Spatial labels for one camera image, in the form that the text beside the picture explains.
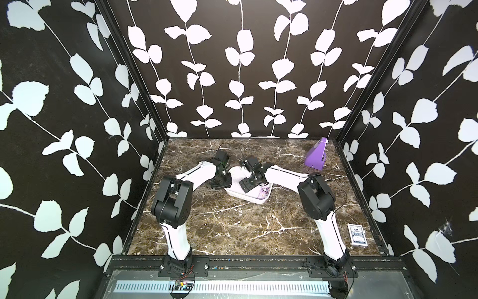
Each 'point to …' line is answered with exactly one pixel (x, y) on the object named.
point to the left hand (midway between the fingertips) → (229, 183)
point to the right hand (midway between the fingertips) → (247, 180)
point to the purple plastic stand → (316, 157)
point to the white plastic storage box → (259, 194)
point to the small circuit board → (180, 285)
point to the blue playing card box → (357, 235)
